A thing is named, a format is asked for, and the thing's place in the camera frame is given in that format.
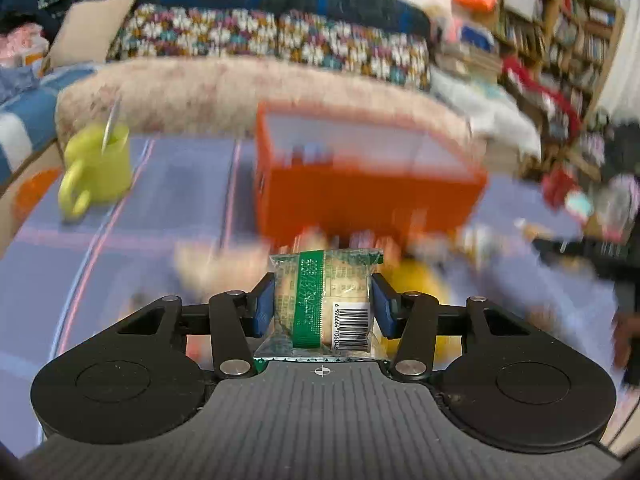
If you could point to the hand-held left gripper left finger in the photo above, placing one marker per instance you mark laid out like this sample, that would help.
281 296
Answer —
264 307

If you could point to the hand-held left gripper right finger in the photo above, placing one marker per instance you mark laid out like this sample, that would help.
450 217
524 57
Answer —
384 307

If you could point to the green label pastry packet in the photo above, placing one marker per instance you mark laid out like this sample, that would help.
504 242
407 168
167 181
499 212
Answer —
320 300

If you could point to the clear peanut packet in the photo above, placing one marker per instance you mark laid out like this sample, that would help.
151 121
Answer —
220 265

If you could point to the orange cardboard box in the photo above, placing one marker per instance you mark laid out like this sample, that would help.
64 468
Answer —
370 195

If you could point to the yellow snack packet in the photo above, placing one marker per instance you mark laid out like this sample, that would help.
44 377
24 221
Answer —
425 280

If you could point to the teal object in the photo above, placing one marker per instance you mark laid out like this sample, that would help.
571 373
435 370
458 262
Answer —
580 206

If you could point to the red drink can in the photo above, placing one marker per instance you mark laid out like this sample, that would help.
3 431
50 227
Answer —
557 187

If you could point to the blue plaid tablecloth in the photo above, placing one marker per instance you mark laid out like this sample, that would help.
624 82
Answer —
150 240

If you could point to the red cloth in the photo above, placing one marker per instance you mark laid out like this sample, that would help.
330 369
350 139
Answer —
545 95

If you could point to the white cloth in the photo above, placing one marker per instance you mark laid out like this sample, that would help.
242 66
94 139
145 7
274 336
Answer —
490 115

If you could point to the green ceramic mug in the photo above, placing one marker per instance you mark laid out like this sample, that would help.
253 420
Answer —
102 170

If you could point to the pink floral sofa cover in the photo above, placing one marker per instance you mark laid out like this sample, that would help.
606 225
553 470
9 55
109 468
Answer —
200 95

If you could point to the wooden bookshelf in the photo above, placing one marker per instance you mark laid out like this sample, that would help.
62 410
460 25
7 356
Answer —
560 35

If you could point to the metal spoon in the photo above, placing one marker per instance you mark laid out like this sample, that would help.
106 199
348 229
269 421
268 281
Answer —
111 125

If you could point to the stack of books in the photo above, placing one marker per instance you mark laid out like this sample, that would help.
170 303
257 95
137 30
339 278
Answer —
465 50

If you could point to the blue patchwork blanket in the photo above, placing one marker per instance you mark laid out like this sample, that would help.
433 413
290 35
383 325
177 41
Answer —
25 115

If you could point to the beige pillow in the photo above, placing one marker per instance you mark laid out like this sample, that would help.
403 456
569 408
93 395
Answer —
85 35

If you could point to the pink printed cloth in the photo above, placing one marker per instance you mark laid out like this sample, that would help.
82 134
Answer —
22 47

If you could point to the dark blue clothing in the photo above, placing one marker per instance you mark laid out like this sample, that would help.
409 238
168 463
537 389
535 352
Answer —
30 2

